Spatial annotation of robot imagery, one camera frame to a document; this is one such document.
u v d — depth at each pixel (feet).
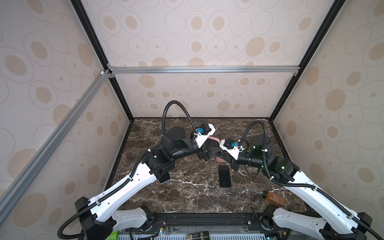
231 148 1.73
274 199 2.55
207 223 2.47
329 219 1.35
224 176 2.92
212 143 1.83
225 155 1.80
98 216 1.23
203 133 1.58
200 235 2.22
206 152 1.68
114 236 2.27
